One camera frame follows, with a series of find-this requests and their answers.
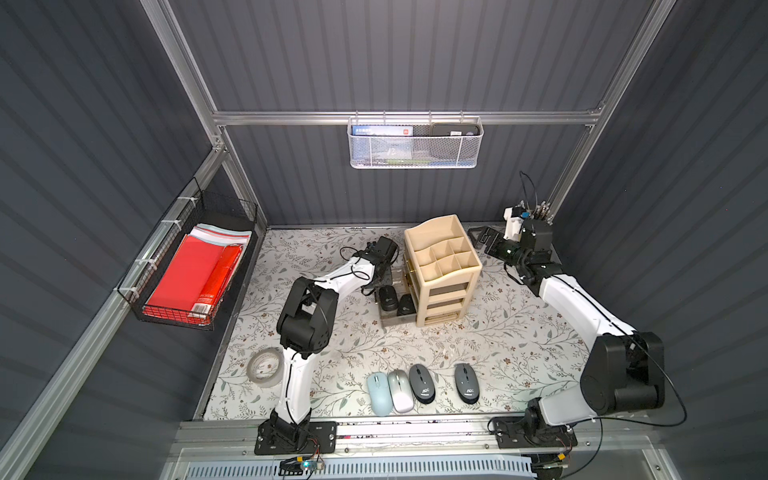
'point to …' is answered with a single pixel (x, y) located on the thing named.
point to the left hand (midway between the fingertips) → (382, 279)
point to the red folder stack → (192, 287)
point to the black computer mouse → (422, 384)
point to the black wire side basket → (195, 206)
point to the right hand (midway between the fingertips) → (478, 235)
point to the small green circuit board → (297, 465)
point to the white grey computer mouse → (401, 391)
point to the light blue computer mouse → (380, 394)
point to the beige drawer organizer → (441, 265)
